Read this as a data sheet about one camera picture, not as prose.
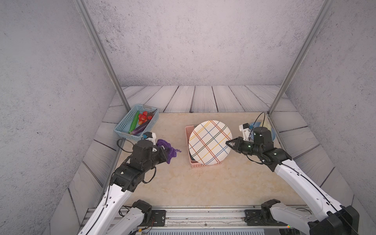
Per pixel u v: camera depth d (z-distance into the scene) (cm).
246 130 70
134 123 112
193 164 85
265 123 105
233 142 74
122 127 108
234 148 66
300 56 87
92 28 77
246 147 66
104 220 40
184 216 74
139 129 107
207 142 80
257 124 107
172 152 69
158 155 61
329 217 38
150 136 63
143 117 112
